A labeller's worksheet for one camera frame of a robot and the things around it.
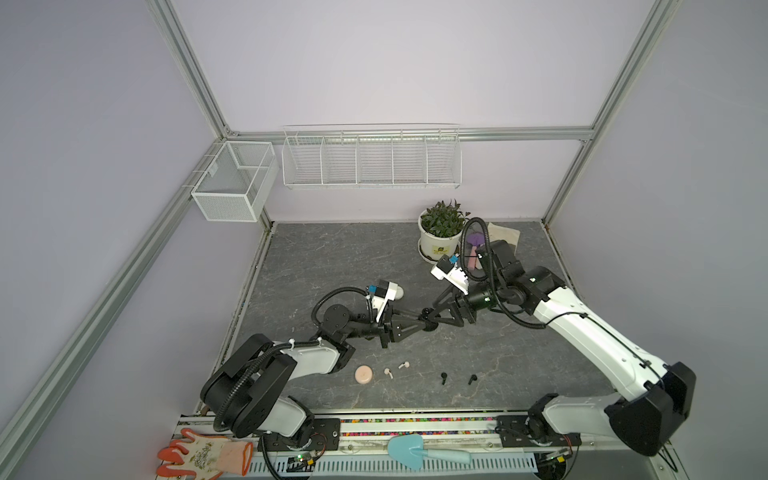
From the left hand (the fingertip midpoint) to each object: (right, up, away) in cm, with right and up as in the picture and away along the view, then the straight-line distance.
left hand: (425, 326), depth 68 cm
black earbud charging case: (+1, 0, -1) cm, 2 cm away
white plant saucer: (+4, +15, +40) cm, 43 cm away
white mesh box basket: (-61, +41, +34) cm, 81 cm away
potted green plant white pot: (+8, +25, +28) cm, 39 cm away
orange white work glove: (-52, -31, +1) cm, 60 cm away
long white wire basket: (+2, +51, +34) cm, 61 cm away
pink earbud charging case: (-16, -17, +14) cm, 27 cm away
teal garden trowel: (-4, -30, +3) cm, 31 cm away
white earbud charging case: (-6, +3, +31) cm, 31 cm away
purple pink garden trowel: (+23, +22, +45) cm, 55 cm away
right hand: (+2, +3, +2) cm, 5 cm away
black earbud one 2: (+15, -18, +15) cm, 28 cm away
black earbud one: (+7, -18, +15) cm, 24 cm away
